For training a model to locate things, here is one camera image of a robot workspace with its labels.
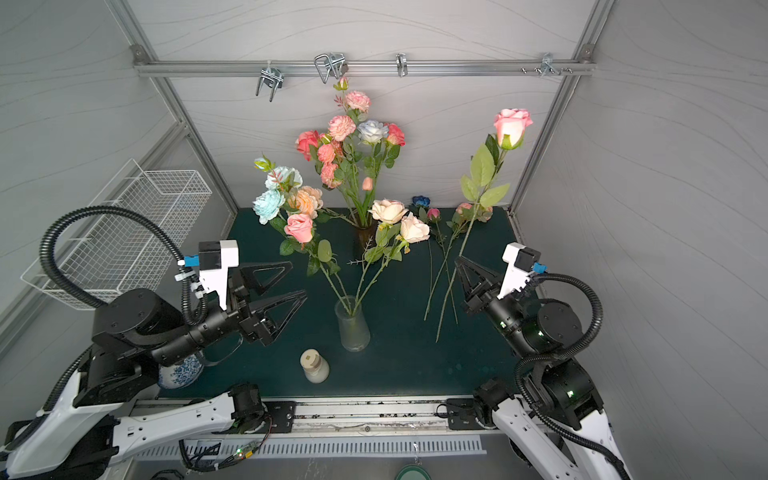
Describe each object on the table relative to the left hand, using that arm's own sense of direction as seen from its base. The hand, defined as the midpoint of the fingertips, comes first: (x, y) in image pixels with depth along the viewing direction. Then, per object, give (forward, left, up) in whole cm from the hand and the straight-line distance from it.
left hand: (302, 276), depth 46 cm
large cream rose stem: (+16, -14, -12) cm, 24 cm away
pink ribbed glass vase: (+38, -5, -30) cm, 49 cm away
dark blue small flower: (+63, -24, -42) cm, 79 cm away
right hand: (+9, -28, -4) cm, 29 cm away
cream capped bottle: (-3, +5, -36) cm, 37 cm away
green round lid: (-23, -19, -36) cm, 47 cm away
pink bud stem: (+44, -5, -18) cm, 48 cm away
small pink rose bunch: (+57, -41, -44) cm, 83 cm away
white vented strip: (-20, +20, -45) cm, 53 cm away
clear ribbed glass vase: (+7, -4, -40) cm, 41 cm away
